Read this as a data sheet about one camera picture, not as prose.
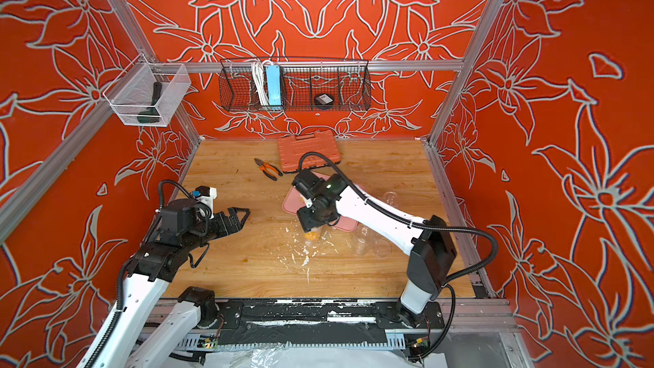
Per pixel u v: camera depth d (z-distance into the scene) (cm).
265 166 110
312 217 68
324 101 95
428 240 45
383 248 86
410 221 44
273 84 89
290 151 108
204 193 65
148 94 92
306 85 98
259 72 88
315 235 79
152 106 83
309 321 73
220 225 63
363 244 87
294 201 99
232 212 65
